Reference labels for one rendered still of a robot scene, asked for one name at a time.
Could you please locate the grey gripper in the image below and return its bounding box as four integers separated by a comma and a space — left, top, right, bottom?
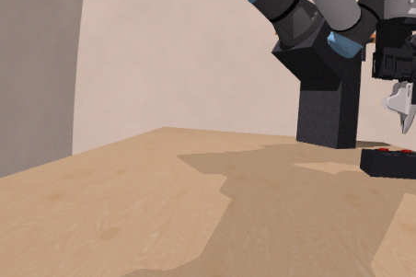
372, 17, 416, 134

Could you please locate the black power strip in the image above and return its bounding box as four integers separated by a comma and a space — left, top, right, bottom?
360, 148, 416, 179

